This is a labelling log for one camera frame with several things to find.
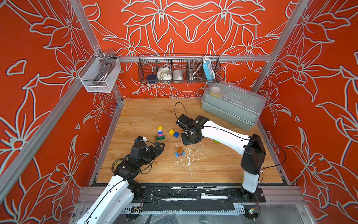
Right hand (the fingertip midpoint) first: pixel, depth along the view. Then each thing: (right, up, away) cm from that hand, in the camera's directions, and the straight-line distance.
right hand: (183, 143), depth 80 cm
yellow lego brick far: (-8, +4, +17) cm, 19 cm away
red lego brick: (-1, -9, +7) cm, 11 cm away
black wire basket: (-3, +49, +17) cm, 52 cm away
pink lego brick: (-16, +2, +16) cm, 22 cm away
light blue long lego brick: (-4, -9, +7) cm, 12 cm away
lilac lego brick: (-16, +5, +17) cm, 24 cm away
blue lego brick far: (-4, +3, +15) cm, 15 cm away
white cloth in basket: (-12, +44, +12) cm, 47 cm away
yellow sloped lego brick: (-16, +7, +19) cm, 26 cm away
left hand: (-13, -2, -2) cm, 13 cm away
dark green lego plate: (-15, 0, +15) cm, 21 cm away
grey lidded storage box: (+35, +23, +14) cm, 44 cm away
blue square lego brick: (-16, +4, +17) cm, 23 cm away
